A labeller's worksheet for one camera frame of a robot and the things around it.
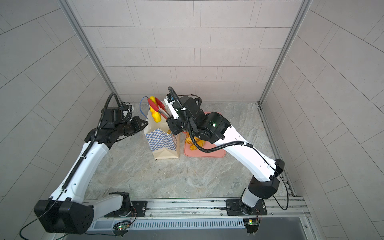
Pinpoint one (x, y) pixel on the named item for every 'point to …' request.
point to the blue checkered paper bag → (163, 142)
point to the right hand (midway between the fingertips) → (168, 120)
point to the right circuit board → (251, 224)
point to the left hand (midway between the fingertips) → (151, 120)
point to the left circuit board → (122, 227)
